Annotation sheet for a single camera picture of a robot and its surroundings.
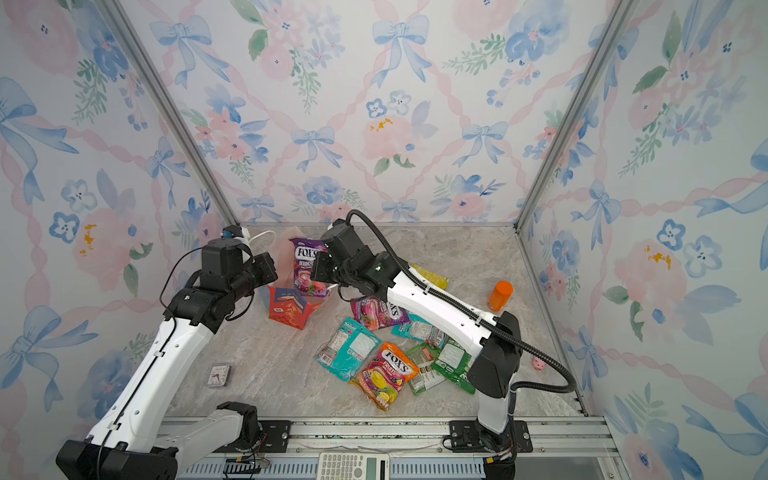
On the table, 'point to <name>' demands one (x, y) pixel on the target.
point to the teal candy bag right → (417, 328)
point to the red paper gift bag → (288, 305)
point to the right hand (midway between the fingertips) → (311, 264)
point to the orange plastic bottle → (500, 295)
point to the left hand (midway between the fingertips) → (274, 256)
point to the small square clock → (218, 376)
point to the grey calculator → (353, 466)
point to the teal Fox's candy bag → (347, 350)
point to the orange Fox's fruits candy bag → (380, 381)
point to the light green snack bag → (424, 354)
